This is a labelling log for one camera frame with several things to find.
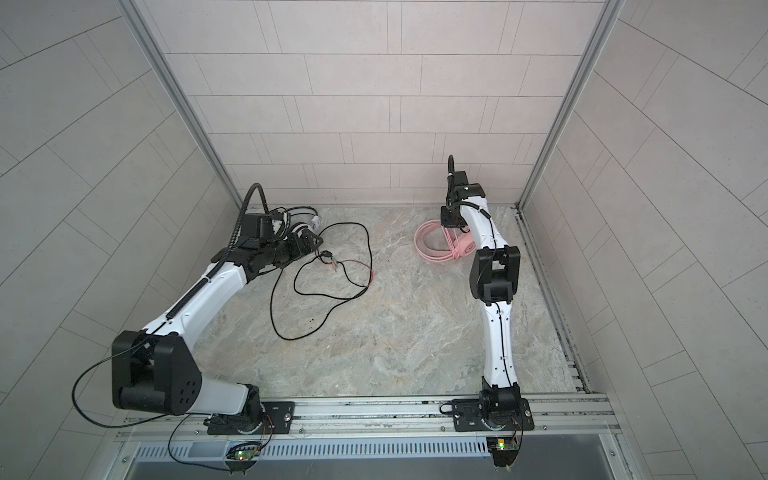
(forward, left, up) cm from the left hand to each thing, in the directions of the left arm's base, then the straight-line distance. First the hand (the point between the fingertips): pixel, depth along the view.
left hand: (319, 240), depth 83 cm
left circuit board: (-48, +12, -15) cm, 52 cm away
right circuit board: (-47, -47, -18) cm, 69 cm away
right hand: (+18, -41, -11) cm, 46 cm away
